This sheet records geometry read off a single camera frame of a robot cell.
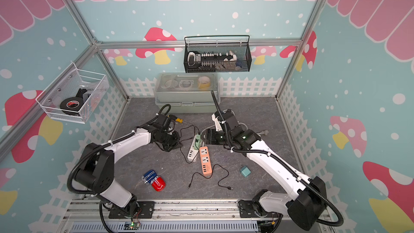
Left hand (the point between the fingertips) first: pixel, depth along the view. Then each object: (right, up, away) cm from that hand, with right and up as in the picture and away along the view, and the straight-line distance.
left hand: (183, 146), depth 88 cm
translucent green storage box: (+1, +31, +9) cm, 32 cm away
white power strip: (+5, -4, +2) cm, 7 cm away
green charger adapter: (+8, +4, +3) cm, 10 cm away
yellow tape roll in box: (+10, +38, +17) cm, 43 cm away
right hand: (+13, +8, -13) cm, 20 cm away
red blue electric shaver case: (-15, -14, -6) cm, 22 cm away
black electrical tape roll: (-45, +23, -18) cm, 54 cm away
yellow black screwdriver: (-5, +14, +17) cm, 23 cm away
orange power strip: (+12, -8, 0) cm, 14 cm away
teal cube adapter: (+33, -12, -4) cm, 35 cm away
